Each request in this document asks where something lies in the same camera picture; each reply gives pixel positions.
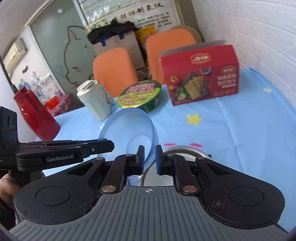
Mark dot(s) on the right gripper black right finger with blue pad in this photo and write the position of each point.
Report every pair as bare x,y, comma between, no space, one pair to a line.
176,166

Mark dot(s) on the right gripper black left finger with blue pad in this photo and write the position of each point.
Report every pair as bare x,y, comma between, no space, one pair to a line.
122,167

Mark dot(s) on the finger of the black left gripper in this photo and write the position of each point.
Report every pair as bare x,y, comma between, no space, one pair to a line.
92,147

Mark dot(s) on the stainless steel bowl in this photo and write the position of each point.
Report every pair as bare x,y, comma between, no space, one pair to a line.
150,176

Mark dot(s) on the blue plastic bowl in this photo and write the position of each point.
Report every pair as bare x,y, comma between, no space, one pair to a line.
128,129

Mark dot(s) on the person's left hand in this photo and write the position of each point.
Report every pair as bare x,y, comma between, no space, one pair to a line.
8,189

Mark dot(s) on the red thermos jug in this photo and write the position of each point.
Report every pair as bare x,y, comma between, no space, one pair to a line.
36,115

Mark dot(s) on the white travel mug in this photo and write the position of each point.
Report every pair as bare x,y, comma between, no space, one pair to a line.
96,99

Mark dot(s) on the green instant noodle bowl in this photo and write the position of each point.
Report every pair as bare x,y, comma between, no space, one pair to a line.
143,95

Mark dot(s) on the left orange chair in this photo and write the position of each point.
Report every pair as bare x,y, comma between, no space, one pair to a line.
114,70

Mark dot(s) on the blue cartoon tablecloth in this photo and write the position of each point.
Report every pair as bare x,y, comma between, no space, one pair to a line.
252,131

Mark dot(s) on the red cracker box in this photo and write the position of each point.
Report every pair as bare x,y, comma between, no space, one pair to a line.
200,71

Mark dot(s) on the white air conditioner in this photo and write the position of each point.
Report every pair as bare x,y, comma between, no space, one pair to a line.
15,55

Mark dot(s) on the frosted glass cat panel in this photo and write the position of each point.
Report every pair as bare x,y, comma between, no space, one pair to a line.
63,42

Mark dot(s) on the black cloth on box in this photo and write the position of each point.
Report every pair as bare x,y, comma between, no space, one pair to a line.
114,28

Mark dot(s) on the yellow snack bag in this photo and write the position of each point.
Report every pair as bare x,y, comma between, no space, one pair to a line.
143,34

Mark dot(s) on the calligraphy poster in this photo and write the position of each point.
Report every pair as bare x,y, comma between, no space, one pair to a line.
163,15

